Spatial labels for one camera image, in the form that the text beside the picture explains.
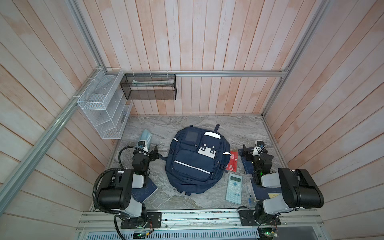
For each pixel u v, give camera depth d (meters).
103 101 0.69
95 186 0.42
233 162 0.96
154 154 0.83
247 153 0.82
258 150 0.78
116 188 0.51
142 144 0.77
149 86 1.03
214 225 0.73
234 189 0.82
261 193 0.80
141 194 0.81
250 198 0.80
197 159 0.90
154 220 0.73
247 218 0.73
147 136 1.02
